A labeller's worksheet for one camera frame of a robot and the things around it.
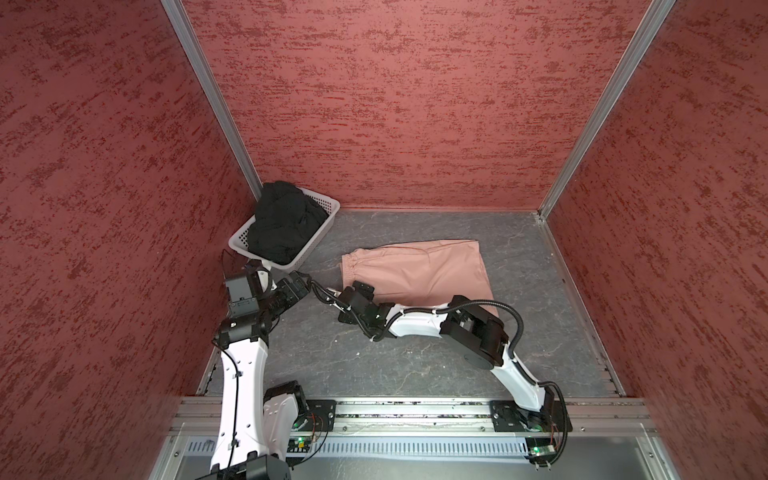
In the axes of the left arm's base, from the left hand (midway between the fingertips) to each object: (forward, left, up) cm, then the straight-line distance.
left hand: (301, 291), depth 77 cm
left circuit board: (-32, -2, -17) cm, 36 cm away
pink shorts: (+17, -35, -16) cm, 42 cm away
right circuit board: (-33, -61, -17) cm, 71 cm away
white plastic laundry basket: (+25, +29, -9) cm, 39 cm away
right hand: (+7, -11, -16) cm, 20 cm away
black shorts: (+34, +15, -8) cm, 39 cm away
